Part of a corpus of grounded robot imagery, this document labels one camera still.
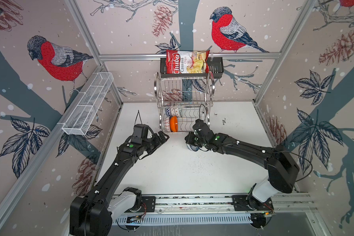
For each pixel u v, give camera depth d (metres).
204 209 0.73
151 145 0.67
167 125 0.90
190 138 0.73
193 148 0.82
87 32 0.81
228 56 1.56
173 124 0.90
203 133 0.63
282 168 0.44
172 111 0.98
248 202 0.66
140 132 0.61
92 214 0.37
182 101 1.27
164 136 0.73
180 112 1.07
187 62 0.88
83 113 0.74
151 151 0.69
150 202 0.73
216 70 0.95
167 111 0.98
